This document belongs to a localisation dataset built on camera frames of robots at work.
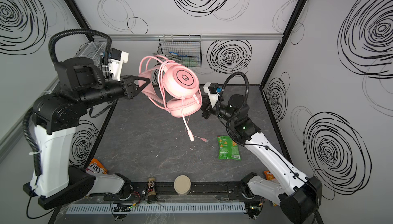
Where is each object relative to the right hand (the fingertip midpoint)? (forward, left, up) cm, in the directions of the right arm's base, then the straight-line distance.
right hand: (192, 96), depth 61 cm
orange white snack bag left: (-17, +51, -36) cm, 65 cm away
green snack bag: (-7, -19, -37) cm, 42 cm away
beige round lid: (-26, +5, -33) cm, 42 cm away
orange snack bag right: (-20, -38, -38) cm, 58 cm away
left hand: (-4, +14, +12) cm, 18 cm away
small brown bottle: (-29, +19, -36) cm, 50 cm away
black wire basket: (+46, +7, -7) cm, 47 cm away
